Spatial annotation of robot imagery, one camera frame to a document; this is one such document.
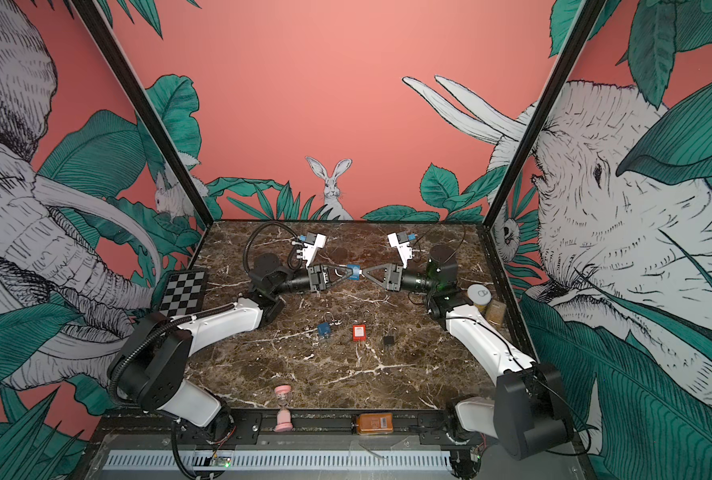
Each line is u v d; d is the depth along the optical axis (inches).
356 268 28.0
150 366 17.3
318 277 26.6
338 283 27.8
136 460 27.6
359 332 35.5
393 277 25.9
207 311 21.2
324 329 35.6
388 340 35.6
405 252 27.4
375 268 27.4
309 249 27.7
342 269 28.1
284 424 28.5
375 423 28.3
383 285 27.1
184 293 37.5
